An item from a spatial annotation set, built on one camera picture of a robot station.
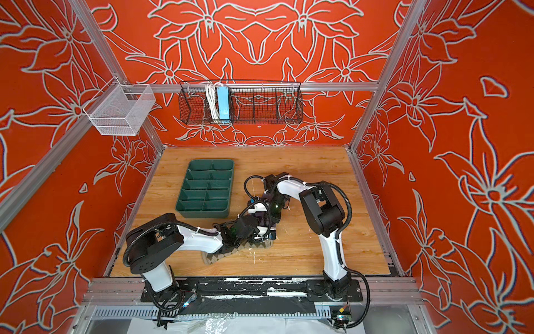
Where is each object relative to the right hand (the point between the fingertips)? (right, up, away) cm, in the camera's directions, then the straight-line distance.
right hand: (265, 223), depth 90 cm
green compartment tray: (-27, +15, +5) cm, 31 cm away
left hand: (-2, +3, -1) cm, 4 cm away
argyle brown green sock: (-22, -11, -10) cm, 27 cm away
